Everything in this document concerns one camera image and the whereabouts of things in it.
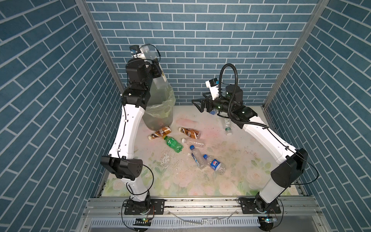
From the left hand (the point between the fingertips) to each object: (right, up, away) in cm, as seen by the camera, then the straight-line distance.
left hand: (154, 58), depth 66 cm
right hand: (+20, -16, +6) cm, 26 cm away
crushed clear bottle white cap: (+18, -45, +36) cm, 60 cm away
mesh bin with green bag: (-3, -25, +22) cm, 33 cm away
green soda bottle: (+5, -44, +28) cm, 53 cm away
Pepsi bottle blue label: (+31, -55, +18) cm, 65 cm away
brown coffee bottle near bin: (-3, -37, +33) cm, 49 cm away
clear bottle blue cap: (+21, -51, +21) cm, 60 cm away
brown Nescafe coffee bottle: (+16, -37, +33) cm, 52 cm away
